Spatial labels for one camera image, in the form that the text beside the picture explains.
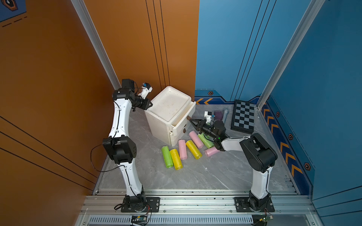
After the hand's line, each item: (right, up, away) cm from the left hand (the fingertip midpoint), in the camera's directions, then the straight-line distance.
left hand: (150, 101), depth 87 cm
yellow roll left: (+16, -36, 0) cm, 39 cm away
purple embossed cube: (+47, -8, +21) cm, 52 cm away
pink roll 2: (+32, -28, +6) cm, 43 cm away
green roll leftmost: (+11, -35, +1) cm, 36 cm away
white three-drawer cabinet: (+11, -10, -6) cm, 16 cm away
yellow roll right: (+27, -31, +4) cm, 42 cm away
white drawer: (+20, -11, -5) cm, 23 cm away
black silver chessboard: (+67, -9, +22) cm, 71 cm away
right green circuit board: (+62, -60, -18) cm, 89 cm away
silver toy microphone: (+54, -7, +25) cm, 60 cm away
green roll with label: (+37, -26, +6) cm, 46 cm away
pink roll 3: (+20, -31, +4) cm, 37 cm away
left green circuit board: (0, -62, -16) cm, 64 cm away
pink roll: (+39, -32, +2) cm, 50 cm away
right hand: (+25, -12, -2) cm, 28 cm away
